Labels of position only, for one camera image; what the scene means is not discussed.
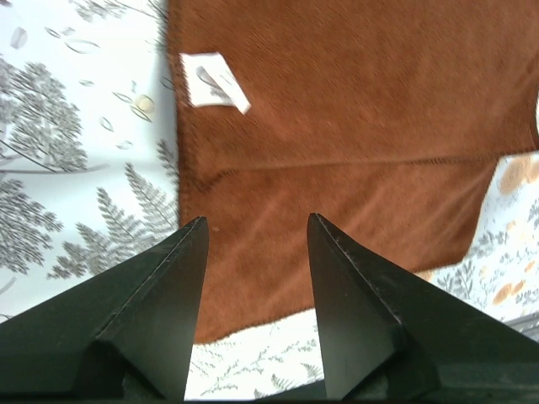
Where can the brown towel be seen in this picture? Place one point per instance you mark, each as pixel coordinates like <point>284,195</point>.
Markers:
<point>386,117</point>

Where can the white towel label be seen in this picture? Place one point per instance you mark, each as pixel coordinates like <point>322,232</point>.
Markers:
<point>210,82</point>

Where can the aluminium frame rail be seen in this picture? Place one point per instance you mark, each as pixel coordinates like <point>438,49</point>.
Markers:
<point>527,325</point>

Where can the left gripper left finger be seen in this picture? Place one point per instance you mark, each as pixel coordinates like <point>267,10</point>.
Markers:
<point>128,331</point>

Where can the floral table mat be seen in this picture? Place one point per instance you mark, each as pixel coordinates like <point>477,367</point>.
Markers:
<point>88,179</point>

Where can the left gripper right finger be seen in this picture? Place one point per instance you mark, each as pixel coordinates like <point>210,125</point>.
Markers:
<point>386,334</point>

